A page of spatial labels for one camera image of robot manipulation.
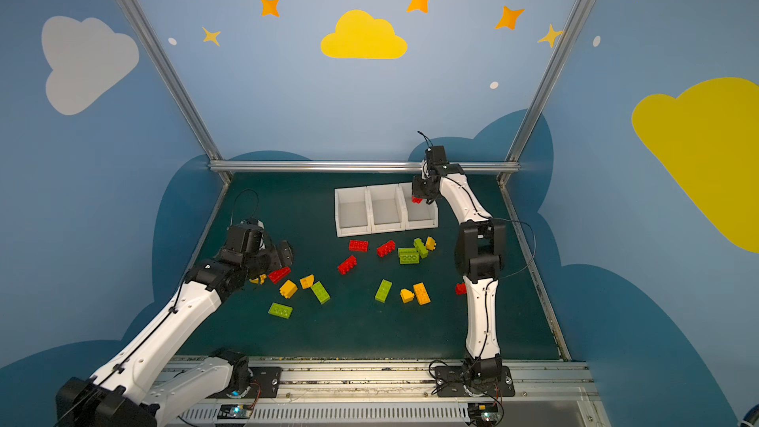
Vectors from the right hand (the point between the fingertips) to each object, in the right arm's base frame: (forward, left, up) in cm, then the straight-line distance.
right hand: (422, 187), depth 102 cm
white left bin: (-3, +26, -12) cm, 29 cm away
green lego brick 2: (-18, 0, -10) cm, 21 cm away
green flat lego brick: (-42, +42, -11) cm, 60 cm away
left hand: (-31, +39, +4) cm, 50 cm away
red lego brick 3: (-27, +24, -9) cm, 37 cm away
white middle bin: (-3, +12, -11) cm, 17 cm away
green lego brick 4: (-36, +31, -10) cm, 49 cm away
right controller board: (-63, -15, -13) cm, 66 cm away
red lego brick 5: (-42, -7, +12) cm, 44 cm away
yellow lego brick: (-36, +41, -9) cm, 55 cm away
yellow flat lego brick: (-34, 0, -11) cm, 36 cm away
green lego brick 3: (-34, +12, -11) cm, 38 cm away
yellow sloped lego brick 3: (-33, +35, -9) cm, 50 cm away
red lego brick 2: (-19, +11, -10) cm, 25 cm away
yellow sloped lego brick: (-16, -3, -11) cm, 20 cm away
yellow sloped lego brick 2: (-36, +5, -10) cm, 37 cm away
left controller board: (-67, +46, -11) cm, 82 cm away
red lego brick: (-19, +21, -10) cm, 30 cm away
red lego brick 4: (-32, +45, -9) cm, 56 cm away
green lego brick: (-22, +4, -11) cm, 24 cm away
